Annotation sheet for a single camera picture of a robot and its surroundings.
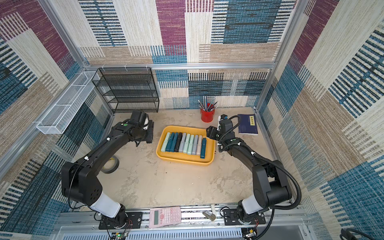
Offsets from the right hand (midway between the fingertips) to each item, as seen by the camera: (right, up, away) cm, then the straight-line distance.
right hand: (212, 132), depth 91 cm
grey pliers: (-11, -8, +5) cm, 14 cm away
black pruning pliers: (-21, -7, +6) cm, 23 cm away
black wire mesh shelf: (-59, +30, +18) cm, 68 cm away
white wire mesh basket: (-75, +7, -20) cm, 78 cm away
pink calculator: (-26, -40, -18) cm, 51 cm away
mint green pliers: (-14, -10, +4) cm, 17 cm away
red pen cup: (-2, +10, +20) cm, 23 cm away
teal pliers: (-5, -10, +5) cm, 12 cm away
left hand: (-36, -2, -4) cm, 36 cm away
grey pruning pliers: (-19, -7, +7) cm, 21 cm away
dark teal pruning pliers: (-24, -7, +7) cm, 26 cm away
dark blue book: (+27, +4, +17) cm, 32 cm away
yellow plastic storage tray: (-17, -16, 0) cm, 24 cm away
